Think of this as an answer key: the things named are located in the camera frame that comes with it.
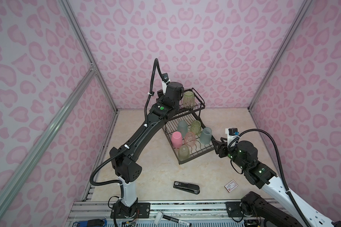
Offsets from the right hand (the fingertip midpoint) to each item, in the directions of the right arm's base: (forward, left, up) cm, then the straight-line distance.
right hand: (216, 140), depth 74 cm
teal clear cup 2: (+14, +2, -16) cm, 21 cm away
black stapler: (-19, +14, -19) cm, 30 cm away
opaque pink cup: (+8, +21, -12) cm, 26 cm away
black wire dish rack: (+6, +6, -22) cm, 24 cm away
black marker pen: (-32, +28, -18) cm, 46 cm away
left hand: (+21, +23, +18) cm, 36 cm away
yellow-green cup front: (+1, +16, -15) cm, 23 cm away
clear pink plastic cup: (+11, +13, -17) cm, 24 cm away
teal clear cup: (+19, +17, -14) cm, 29 cm away
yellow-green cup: (+30, +13, +1) cm, 33 cm away
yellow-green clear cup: (+19, +8, -13) cm, 24 cm away
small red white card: (-16, -10, -22) cm, 29 cm away
